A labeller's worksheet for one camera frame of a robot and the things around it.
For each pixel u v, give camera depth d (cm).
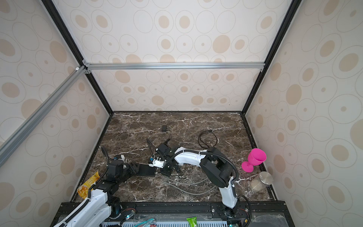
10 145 52
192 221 69
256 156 76
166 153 70
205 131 109
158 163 78
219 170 49
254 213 74
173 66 88
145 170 87
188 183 83
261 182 70
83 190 78
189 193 79
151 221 70
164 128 109
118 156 79
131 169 76
